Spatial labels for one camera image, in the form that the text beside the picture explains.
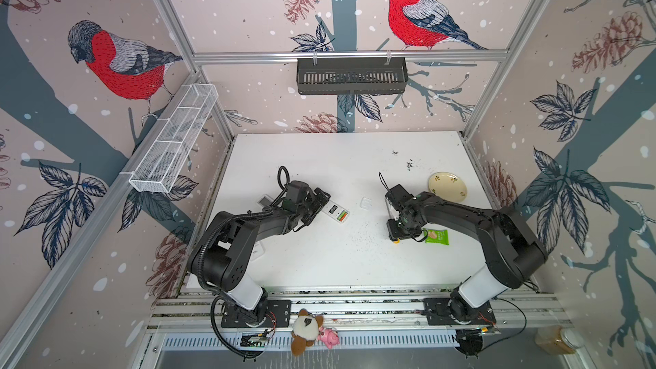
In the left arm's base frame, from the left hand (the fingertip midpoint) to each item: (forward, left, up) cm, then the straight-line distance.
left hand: (326, 202), depth 92 cm
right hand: (-11, -25, -7) cm, 28 cm away
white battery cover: (+3, -15, -6) cm, 17 cm away
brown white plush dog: (-38, +5, -2) cm, 38 cm away
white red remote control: (-1, -4, -5) cm, 6 cm away
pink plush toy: (-40, -2, -3) cm, 40 cm away
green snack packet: (-11, -39, -4) cm, 41 cm away
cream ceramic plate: (+10, -50, -5) cm, 51 cm away
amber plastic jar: (-42, -59, +3) cm, 72 cm away
